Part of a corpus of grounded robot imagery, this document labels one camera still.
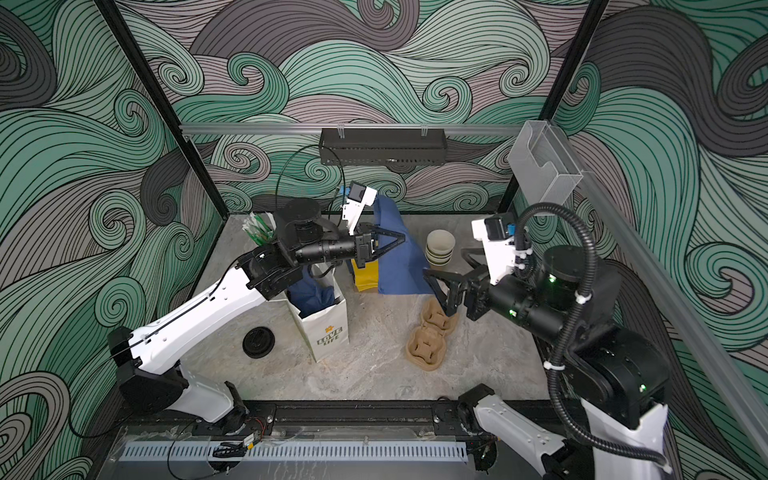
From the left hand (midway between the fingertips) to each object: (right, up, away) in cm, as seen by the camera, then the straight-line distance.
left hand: (406, 237), depth 55 cm
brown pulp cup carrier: (+9, -31, +29) cm, 43 cm away
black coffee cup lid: (-40, -30, +29) cm, 58 cm away
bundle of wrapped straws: (-43, +3, +40) cm, 59 cm away
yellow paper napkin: (-9, -13, +40) cm, 43 cm away
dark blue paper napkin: (-24, -15, +21) cm, 35 cm away
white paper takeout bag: (-18, -23, +18) cm, 35 cm away
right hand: (+6, -4, -6) cm, 10 cm away
